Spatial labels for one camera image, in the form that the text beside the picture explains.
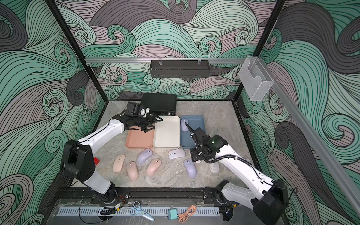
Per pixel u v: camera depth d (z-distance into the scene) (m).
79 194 0.75
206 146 0.52
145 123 0.75
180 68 0.98
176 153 0.87
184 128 0.99
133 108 0.69
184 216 0.66
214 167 0.81
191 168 0.81
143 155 0.86
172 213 0.67
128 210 0.70
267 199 0.36
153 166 0.82
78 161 0.44
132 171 0.81
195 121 1.04
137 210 0.70
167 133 0.97
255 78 0.78
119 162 0.83
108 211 0.72
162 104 1.17
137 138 0.93
